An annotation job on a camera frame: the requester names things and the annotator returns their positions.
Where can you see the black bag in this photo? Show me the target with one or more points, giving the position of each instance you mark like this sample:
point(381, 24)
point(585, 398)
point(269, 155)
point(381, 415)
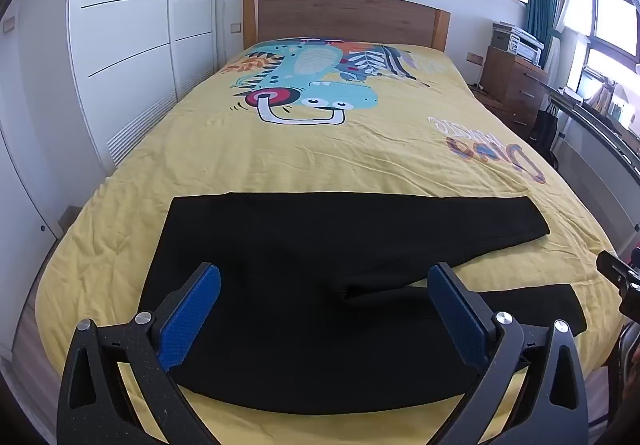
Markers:
point(542, 127)

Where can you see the white wardrobe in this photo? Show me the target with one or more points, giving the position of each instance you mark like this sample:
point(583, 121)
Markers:
point(125, 25)

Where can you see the window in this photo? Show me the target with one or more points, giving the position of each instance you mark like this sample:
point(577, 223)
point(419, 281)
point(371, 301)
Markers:
point(612, 25)

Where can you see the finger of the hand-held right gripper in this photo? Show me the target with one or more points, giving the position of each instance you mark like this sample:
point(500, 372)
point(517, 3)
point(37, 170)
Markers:
point(620, 272)

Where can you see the wooden dresser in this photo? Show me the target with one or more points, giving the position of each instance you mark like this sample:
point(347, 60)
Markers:
point(512, 85)

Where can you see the white printer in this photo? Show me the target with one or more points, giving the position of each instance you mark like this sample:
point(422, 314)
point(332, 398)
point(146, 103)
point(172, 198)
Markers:
point(520, 45)

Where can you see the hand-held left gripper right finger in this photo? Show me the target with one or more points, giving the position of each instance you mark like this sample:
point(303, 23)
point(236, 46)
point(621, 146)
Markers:
point(457, 315)

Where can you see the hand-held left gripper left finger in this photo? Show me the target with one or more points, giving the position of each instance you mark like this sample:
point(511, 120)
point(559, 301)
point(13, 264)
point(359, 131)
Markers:
point(195, 315)

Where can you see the wooden headboard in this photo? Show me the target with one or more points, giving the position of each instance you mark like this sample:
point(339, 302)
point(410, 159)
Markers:
point(350, 20)

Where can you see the yellow printed bedspread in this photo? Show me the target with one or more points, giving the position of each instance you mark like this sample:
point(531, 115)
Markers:
point(350, 150)

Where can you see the black pants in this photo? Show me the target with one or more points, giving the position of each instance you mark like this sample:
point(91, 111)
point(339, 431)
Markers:
point(300, 275)

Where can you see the wall switch plate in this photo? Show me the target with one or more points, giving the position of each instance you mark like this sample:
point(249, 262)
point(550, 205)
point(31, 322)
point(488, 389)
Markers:
point(474, 58)
point(235, 27)

